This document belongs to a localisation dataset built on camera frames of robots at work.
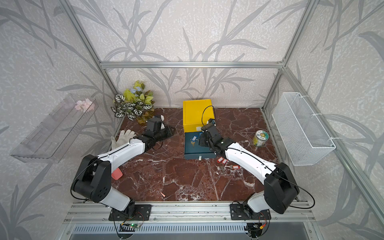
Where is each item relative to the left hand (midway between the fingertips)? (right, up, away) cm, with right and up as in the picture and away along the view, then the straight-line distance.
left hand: (175, 128), depth 89 cm
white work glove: (-38, -8, +13) cm, 41 cm away
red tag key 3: (+30, -20, +2) cm, 37 cm away
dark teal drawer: (+11, -14, +2) cm, 18 cm away
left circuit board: (-15, -45, -19) cm, 51 cm away
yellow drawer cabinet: (+13, +9, -2) cm, 16 cm away
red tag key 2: (+27, -20, +2) cm, 34 cm away
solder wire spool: (+53, -6, +4) cm, 54 cm away
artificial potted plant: (-23, +15, 0) cm, 28 cm away
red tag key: (+37, -23, -1) cm, 44 cm away
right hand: (+16, -4, -5) cm, 18 cm away
